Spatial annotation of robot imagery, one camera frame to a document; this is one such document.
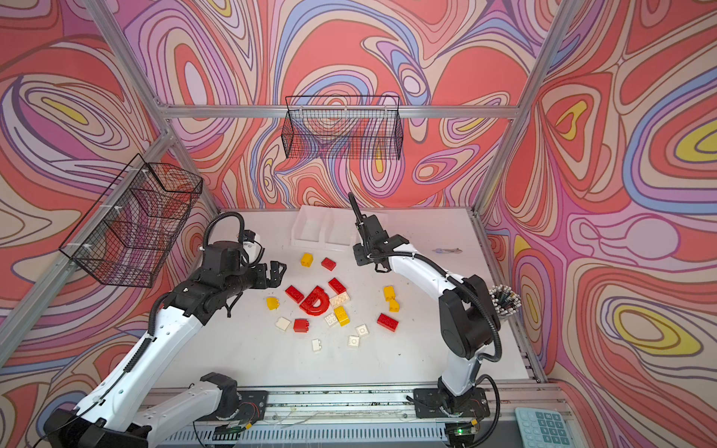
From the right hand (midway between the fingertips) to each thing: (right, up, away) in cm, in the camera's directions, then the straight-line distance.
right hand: (367, 257), depth 91 cm
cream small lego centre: (-12, -20, -3) cm, 23 cm away
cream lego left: (-27, -20, -4) cm, 34 cm away
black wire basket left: (-59, +9, -22) cm, 63 cm away
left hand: (-26, -1, -14) cm, 30 cm away
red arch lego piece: (-20, -16, +1) cm, 25 cm away
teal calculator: (+44, -41, -22) cm, 64 cm away
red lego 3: (+7, -21, -2) cm, 22 cm away
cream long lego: (-9, -15, +2) cm, 17 cm away
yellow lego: (-22, -2, +11) cm, 24 cm away
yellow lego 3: (-31, -15, +1) cm, 35 cm away
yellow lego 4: (+7, -12, +2) cm, 14 cm away
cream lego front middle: (-4, -25, -7) cm, 26 cm away
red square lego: (-21, -21, -6) cm, 30 cm away
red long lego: (-24, -13, +3) cm, 28 cm away
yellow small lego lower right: (+9, -16, 0) cm, 18 cm away
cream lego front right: (-1, -22, -4) cm, 23 cm away
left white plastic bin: (-23, +12, +24) cm, 35 cm away
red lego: (-14, -3, +11) cm, 18 cm away
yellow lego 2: (-8, -19, -2) cm, 21 cm away
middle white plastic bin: (-10, +9, +19) cm, 23 cm away
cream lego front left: (-16, -26, -7) cm, 31 cm away
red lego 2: (-11, -10, +5) cm, 16 cm away
